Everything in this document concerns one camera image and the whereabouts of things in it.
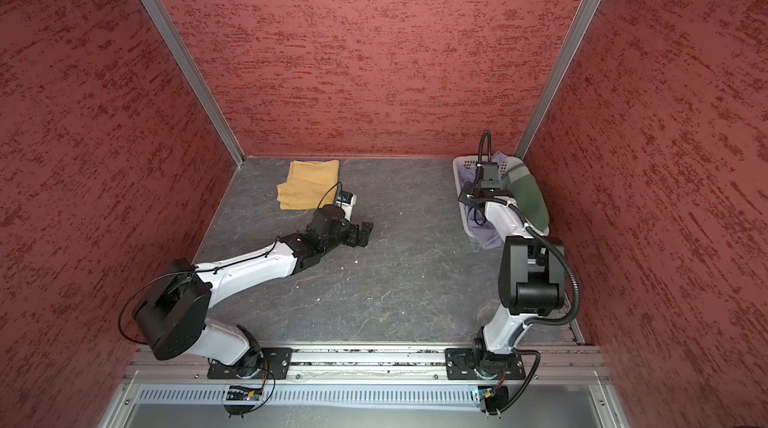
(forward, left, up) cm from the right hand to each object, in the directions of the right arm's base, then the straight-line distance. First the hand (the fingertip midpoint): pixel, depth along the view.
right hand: (467, 198), depth 95 cm
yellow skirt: (+16, +57, -9) cm, 60 cm away
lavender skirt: (-14, -3, 0) cm, 14 cm away
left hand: (-10, +35, +1) cm, 37 cm away
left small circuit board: (-50, +63, -13) cm, 81 cm away
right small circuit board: (-52, +1, -12) cm, 53 cm away
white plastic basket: (+16, -17, 0) cm, 23 cm away
